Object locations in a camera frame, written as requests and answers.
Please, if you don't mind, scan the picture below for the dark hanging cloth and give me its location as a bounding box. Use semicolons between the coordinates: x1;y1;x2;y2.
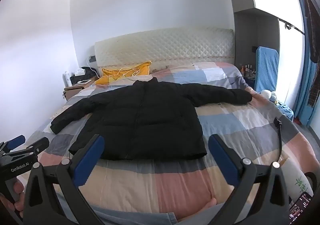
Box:
303;0;320;109

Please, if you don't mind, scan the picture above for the black curtain rod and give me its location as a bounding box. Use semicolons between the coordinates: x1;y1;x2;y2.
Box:
278;17;306;35

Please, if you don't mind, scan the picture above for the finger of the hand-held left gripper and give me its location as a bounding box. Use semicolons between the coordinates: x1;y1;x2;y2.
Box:
5;137;50;164
0;135;26;156

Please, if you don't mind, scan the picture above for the black puffer jacket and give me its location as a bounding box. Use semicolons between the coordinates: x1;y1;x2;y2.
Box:
50;77;253;161

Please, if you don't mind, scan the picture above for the black bag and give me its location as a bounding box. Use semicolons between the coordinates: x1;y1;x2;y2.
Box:
70;66;98;84

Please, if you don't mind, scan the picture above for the row of small bottles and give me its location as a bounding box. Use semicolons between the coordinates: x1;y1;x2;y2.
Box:
239;64;256;77

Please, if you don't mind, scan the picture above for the thin black cable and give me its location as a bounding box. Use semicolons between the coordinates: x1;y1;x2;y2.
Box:
229;76;247;89

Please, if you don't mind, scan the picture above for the wooden nightstand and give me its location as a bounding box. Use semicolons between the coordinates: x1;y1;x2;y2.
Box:
64;78;97;101

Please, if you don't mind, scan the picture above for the white bottle with green print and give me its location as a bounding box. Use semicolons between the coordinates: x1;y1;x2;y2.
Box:
282;156;314;203

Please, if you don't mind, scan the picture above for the white plush toy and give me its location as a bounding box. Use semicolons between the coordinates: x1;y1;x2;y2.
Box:
260;89;278;103

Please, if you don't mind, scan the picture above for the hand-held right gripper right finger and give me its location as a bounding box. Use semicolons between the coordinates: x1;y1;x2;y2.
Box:
208;134;292;225

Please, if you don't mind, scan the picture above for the black strap with buckle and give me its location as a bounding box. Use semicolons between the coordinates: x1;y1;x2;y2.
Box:
273;116;284;163

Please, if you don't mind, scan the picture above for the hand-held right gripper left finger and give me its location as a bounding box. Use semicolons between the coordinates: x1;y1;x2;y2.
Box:
24;135;105;225

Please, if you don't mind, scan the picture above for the yellow pillow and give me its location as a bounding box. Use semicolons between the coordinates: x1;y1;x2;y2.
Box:
95;60;152;85

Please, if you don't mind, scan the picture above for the blue towel on chair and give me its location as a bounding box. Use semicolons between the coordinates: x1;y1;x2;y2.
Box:
254;46;280;93

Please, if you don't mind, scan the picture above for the cream quilted headboard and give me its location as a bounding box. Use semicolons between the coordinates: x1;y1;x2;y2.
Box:
94;28;235;78

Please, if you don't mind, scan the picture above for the blue curtain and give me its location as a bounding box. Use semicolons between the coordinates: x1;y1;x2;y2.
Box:
291;0;320;126

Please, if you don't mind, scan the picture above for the white charging cable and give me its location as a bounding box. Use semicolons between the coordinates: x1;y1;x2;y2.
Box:
87;56;141;81

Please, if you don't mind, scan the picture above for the pastel checked blanket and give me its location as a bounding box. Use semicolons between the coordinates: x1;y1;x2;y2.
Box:
6;61;320;215

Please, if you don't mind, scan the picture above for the black smartphone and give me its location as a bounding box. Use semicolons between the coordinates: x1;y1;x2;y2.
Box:
287;191;313;225

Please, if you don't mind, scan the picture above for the person's left hand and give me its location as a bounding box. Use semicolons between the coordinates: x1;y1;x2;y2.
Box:
0;182;26;220

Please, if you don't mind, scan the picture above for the crumpled blue cloth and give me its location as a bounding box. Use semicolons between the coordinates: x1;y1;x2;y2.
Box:
274;101;294;119

